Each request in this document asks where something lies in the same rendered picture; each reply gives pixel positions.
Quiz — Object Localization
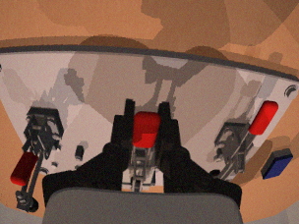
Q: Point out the white fixture plate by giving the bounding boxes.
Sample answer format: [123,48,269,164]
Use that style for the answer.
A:
[0,45,299,174]

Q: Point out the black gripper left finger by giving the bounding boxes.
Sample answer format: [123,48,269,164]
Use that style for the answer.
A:
[42,99,136,207]

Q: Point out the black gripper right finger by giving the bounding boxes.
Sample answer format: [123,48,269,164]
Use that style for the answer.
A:
[154,102,242,209]

